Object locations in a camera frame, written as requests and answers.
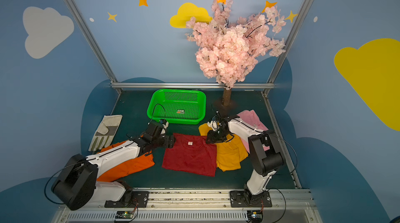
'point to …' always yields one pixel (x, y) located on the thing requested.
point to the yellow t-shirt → (229, 153)
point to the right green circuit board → (255, 215)
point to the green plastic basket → (180, 107)
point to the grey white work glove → (106, 132)
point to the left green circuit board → (124, 214)
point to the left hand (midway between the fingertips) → (170, 136)
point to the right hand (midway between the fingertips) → (211, 140)
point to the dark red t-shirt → (192, 154)
